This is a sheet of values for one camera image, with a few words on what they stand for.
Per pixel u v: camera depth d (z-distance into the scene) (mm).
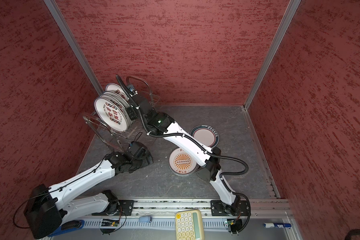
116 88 682
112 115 695
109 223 722
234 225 705
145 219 691
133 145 630
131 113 605
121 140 915
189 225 681
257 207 754
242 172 479
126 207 745
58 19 743
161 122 501
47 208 382
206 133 1027
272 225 693
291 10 721
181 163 874
